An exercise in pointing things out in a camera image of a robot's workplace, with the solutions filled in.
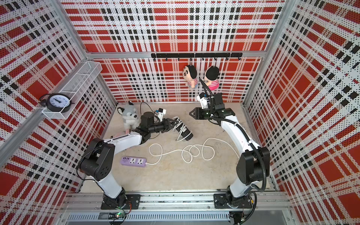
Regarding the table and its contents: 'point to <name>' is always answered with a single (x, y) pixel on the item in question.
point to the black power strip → (183, 131)
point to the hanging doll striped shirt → (189, 73)
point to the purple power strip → (131, 161)
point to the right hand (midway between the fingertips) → (194, 113)
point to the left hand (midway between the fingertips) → (179, 122)
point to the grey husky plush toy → (130, 116)
